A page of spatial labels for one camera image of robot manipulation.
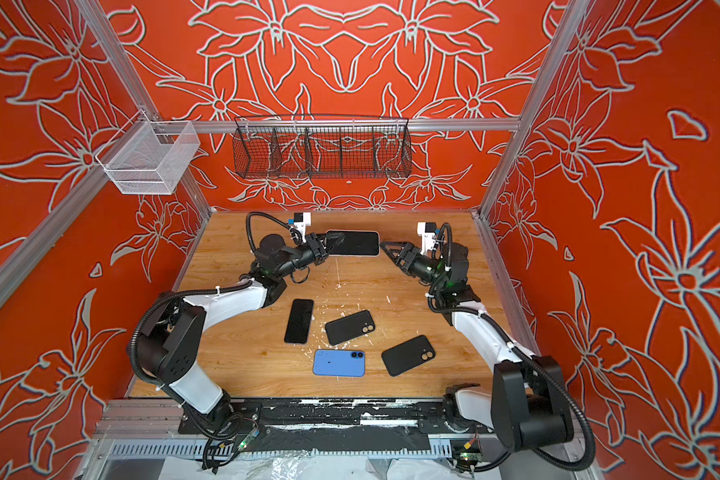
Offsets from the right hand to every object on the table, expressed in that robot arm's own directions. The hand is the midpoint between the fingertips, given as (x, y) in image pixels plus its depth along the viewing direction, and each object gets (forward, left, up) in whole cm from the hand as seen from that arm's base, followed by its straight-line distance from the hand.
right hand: (380, 250), depth 75 cm
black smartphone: (+2, +7, 0) cm, 7 cm away
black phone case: (-9, +9, -26) cm, 29 cm away
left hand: (+4, +9, +2) cm, 10 cm away
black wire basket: (+42, +18, +4) cm, 46 cm away
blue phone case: (-20, +12, -25) cm, 35 cm away
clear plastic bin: (+33, +71, +7) cm, 79 cm away
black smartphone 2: (-6, +24, -25) cm, 35 cm away
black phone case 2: (-18, -8, -27) cm, 33 cm away
